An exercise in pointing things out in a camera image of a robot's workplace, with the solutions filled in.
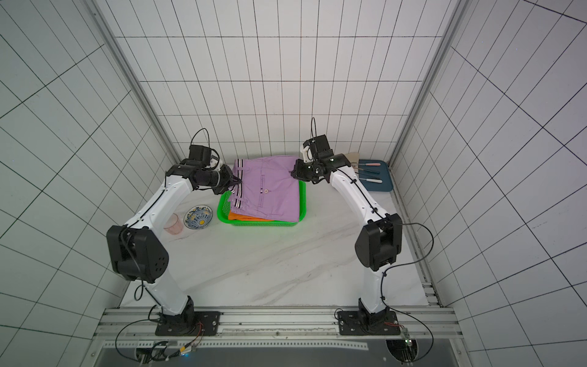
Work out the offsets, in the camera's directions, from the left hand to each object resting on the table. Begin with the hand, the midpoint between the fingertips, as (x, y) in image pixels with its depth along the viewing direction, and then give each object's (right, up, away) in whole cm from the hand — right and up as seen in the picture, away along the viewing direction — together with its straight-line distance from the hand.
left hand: (239, 183), depth 85 cm
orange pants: (+2, -14, +2) cm, 14 cm away
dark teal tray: (+67, +4, +29) cm, 73 cm away
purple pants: (+11, -2, -1) cm, 11 cm away
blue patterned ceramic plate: (-21, -15, +13) cm, 29 cm away
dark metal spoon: (+63, +5, +28) cm, 69 cm away
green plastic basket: (-9, -12, +7) cm, 16 cm away
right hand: (+17, +4, -1) cm, 18 cm away
